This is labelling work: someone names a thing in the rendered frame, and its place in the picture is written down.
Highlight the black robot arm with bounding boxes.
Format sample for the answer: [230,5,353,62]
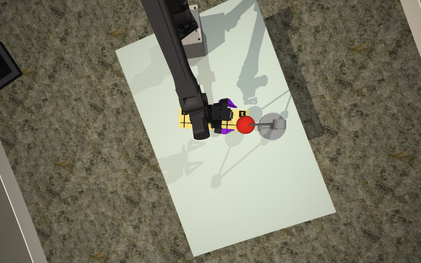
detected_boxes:
[140,0,233,140]

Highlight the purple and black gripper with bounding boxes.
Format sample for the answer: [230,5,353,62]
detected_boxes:
[211,98,237,134]

